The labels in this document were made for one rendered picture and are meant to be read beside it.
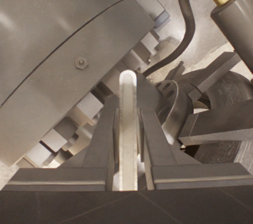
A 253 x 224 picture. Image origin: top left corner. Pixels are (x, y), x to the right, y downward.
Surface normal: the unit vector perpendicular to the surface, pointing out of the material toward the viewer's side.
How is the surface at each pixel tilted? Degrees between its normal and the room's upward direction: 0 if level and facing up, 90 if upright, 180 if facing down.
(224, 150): 90
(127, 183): 4
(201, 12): 0
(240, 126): 90
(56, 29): 31
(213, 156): 90
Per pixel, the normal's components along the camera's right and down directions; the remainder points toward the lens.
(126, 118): 0.00, 0.28
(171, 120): 0.48, -0.22
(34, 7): 0.30, -0.02
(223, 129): -0.69, -0.70
